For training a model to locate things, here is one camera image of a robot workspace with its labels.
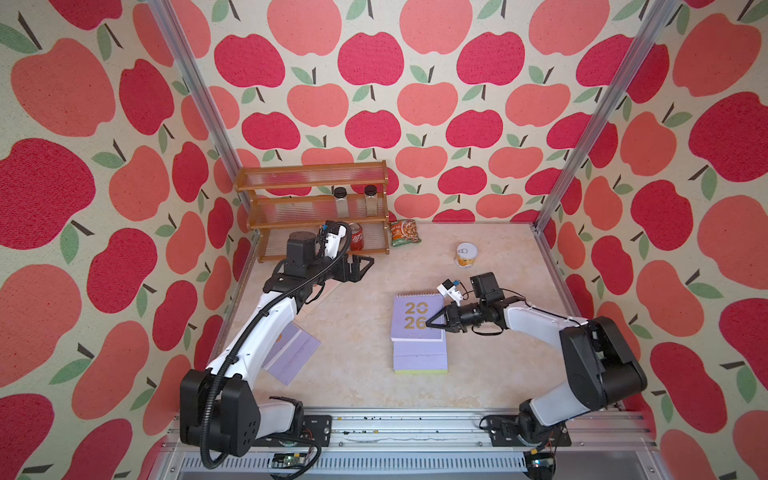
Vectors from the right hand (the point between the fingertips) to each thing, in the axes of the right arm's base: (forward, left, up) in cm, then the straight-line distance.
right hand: (429, 331), depth 83 cm
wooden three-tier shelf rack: (+47, +50, +6) cm, 69 cm away
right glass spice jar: (+40, +21, +15) cm, 47 cm away
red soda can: (+33, +26, +2) cm, 42 cm away
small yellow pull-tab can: (+32, -13, -3) cm, 34 cm away
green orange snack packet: (+43, +10, -5) cm, 44 cm away
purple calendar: (-4, +3, -2) cm, 5 cm away
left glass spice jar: (+36, +31, +14) cm, 50 cm away
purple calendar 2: (-8, +40, -7) cm, 42 cm away
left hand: (+10, +20, +17) cm, 28 cm away
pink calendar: (-1, +29, +17) cm, 34 cm away
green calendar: (-9, +2, -8) cm, 12 cm away
